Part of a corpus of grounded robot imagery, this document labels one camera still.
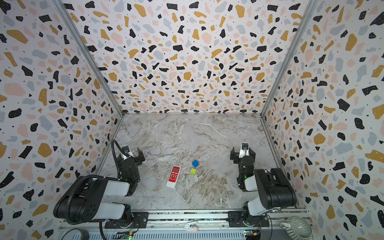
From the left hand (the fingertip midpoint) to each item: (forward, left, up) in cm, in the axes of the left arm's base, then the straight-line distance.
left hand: (128, 149), depth 86 cm
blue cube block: (-3, -38, -13) cm, 40 cm away
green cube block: (-9, -37, -10) cm, 39 cm away
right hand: (+3, -66, -1) cm, 66 cm away
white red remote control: (-12, -25, -11) cm, 30 cm away
